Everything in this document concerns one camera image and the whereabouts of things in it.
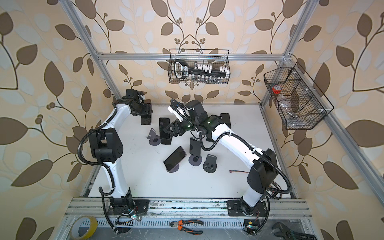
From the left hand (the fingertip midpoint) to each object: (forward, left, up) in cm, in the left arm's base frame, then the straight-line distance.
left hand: (144, 108), depth 97 cm
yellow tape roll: (-62, +19, -12) cm, 66 cm away
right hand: (-23, -21, +12) cm, 34 cm away
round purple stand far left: (-17, -8, -10) cm, 22 cm away
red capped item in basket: (+2, -82, +16) cm, 83 cm away
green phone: (-23, -34, -8) cm, 42 cm away
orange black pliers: (-61, -28, -16) cm, 68 cm away
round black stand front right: (-34, -43, -11) cm, 56 cm away
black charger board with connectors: (-54, -60, +20) cm, 83 cm away
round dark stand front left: (-36, -24, -10) cm, 44 cm away
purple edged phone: (-5, -2, -4) cm, 6 cm away
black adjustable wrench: (-64, -79, -14) cm, 102 cm away
